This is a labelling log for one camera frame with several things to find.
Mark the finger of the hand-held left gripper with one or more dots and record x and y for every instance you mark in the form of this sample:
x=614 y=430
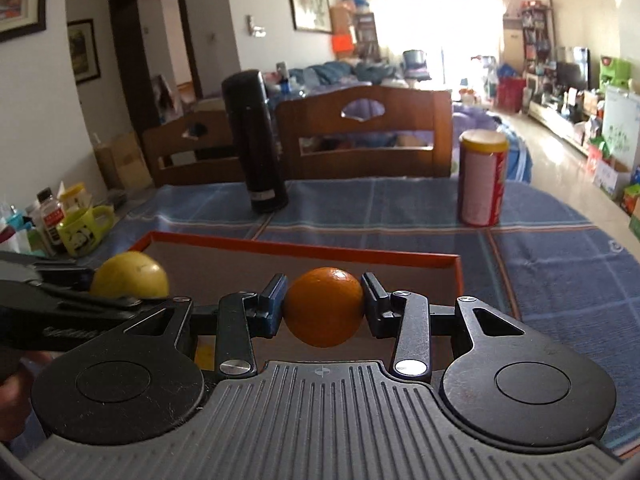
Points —
x=100 y=302
x=65 y=276

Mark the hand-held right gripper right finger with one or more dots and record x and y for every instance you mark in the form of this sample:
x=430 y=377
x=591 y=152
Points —
x=372 y=305

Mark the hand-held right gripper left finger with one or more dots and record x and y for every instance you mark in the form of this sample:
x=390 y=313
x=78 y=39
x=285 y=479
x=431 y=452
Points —
x=272 y=305

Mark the yellow lemon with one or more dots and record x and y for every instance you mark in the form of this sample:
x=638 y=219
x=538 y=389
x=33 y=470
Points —
x=130 y=275

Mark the orange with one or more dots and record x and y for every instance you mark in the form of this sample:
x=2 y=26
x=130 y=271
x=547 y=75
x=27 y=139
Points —
x=322 y=307

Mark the orange cardboard box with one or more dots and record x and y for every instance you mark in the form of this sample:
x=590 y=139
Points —
x=225 y=260

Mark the person's left hand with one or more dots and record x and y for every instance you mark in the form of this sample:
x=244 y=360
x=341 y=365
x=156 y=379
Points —
x=12 y=405

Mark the green panda mug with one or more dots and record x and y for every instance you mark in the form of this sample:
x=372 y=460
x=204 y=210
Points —
x=80 y=232

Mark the black cap labelled bottle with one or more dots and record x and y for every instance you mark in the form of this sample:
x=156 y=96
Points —
x=50 y=217

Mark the yellow lid jar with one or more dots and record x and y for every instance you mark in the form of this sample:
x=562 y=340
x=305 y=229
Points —
x=75 y=197

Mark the brown cardboard box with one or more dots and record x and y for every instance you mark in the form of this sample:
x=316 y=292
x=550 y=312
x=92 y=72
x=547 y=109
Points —
x=122 y=160

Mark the black thermos flask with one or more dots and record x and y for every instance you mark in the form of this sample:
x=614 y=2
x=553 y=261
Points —
x=255 y=150

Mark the wooden chair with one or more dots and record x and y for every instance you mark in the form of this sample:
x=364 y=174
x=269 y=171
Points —
x=300 y=120
x=165 y=150

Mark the red can yellow lid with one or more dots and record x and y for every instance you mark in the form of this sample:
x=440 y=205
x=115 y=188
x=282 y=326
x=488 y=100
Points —
x=480 y=185

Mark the blue plaid tablecloth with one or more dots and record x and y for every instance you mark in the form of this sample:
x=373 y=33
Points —
x=550 y=285

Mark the lilac flowered cloth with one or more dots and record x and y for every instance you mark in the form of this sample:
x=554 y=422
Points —
x=500 y=120

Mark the small framed picture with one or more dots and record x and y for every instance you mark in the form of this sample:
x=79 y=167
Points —
x=84 y=50

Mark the sofa with blue blankets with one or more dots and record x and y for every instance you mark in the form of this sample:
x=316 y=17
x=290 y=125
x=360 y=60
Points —
x=340 y=72

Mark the blue water jug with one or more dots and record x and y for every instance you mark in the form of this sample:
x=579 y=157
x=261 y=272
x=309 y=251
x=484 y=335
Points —
x=416 y=62

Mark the red bag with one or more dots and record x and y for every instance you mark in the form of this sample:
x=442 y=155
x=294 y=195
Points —
x=510 y=94

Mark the small bookshelf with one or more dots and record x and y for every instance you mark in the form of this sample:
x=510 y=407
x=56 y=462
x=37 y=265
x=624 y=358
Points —
x=365 y=35

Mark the orange paper bag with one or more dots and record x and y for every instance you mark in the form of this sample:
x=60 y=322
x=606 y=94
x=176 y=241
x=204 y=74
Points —
x=342 y=32

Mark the white air conditioner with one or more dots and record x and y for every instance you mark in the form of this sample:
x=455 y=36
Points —
x=513 y=42

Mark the white board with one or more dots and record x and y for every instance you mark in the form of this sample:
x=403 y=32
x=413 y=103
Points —
x=622 y=125

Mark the black television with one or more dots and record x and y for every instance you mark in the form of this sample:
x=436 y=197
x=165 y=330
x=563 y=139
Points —
x=574 y=70

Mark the tall cluttered bookshelf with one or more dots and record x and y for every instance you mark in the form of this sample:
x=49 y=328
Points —
x=537 y=35

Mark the green box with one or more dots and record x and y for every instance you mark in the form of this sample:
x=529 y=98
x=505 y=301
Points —
x=616 y=72

